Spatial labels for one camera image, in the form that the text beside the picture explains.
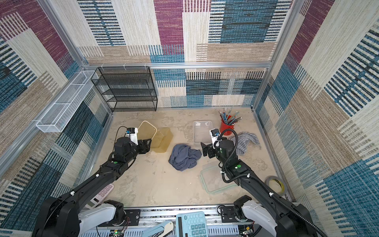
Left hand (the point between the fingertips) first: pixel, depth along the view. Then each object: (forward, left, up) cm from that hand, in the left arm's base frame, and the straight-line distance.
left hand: (147, 139), depth 85 cm
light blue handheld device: (-41, -9, -13) cm, 44 cm away
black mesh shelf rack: (+42, +21, +4) cm, 47 cm away
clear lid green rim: (-16, -37, -16) cm, 43 cm away
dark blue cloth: (-7, -20, -9) cm, 23 cm away
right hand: (-3, -36, +1) cm, 36 cm away
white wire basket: (+1, +39, +19) cm, 43 cm away
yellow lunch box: (+9, -5, -14) cm, 17 cm away
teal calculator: (-39, -24, -13) cm, 48 cm away
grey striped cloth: (+6, -59, -9) cm, 60 cm away
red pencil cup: (+16, -49, -6) cm, 51 cm away
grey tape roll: (-17, -70, -15) cm, 74 cm away
